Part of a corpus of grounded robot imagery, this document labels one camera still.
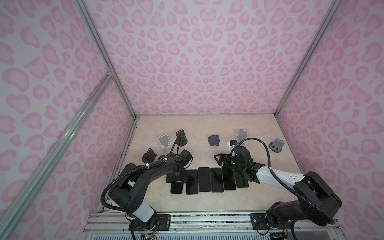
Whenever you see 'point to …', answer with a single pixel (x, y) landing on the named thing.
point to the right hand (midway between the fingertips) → (219, 156)
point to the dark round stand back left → (181, 140)
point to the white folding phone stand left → (164, 142)
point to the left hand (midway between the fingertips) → (181, 179)
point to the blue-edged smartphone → (204, 179)
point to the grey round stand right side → (276, 146)
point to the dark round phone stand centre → (214, 140)
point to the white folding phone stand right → (241, 135)
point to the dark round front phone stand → (149, 156)
